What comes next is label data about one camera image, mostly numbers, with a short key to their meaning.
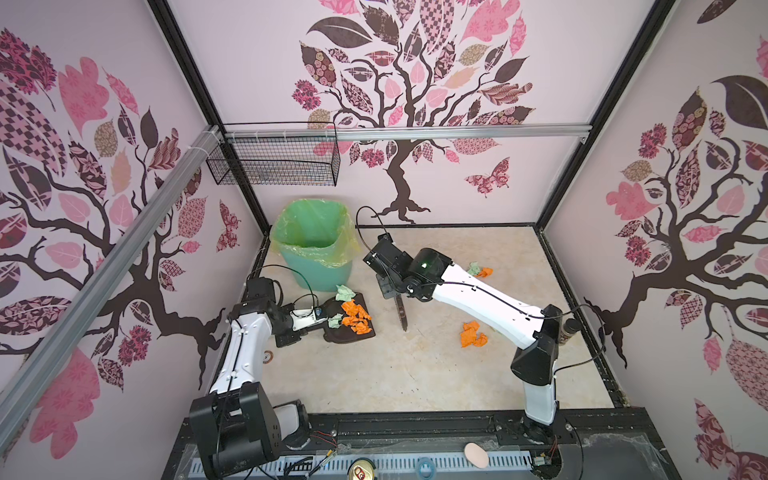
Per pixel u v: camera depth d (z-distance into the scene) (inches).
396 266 21.7
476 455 27.5
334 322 32.9
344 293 35.4
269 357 34.2
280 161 48.0
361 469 23.7
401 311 32.0
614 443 28.5
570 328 32.1
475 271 41.2
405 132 37.0
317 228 39.8
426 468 27.4
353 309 34.5
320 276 33.6
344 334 34.1
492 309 18.9
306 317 28.6
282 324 27.4
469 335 35.1
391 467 27.4
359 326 32.8
